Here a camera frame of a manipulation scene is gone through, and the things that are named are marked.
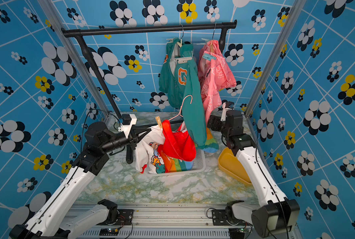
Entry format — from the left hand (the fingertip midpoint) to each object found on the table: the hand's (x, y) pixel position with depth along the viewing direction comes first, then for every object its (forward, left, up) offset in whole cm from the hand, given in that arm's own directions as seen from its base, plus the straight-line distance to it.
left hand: (150, 127), depth 62 cm
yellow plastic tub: (+3, -44, -41) cm, 60 cm away
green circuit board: (-33, +23, -41) cm, 57 cm away
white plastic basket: (-1, -24, -34) cm, 42 cm away
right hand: (+13, -32, -8) cm, 35 cm away
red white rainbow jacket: (-3, -6, -15) cm, 16 cm away
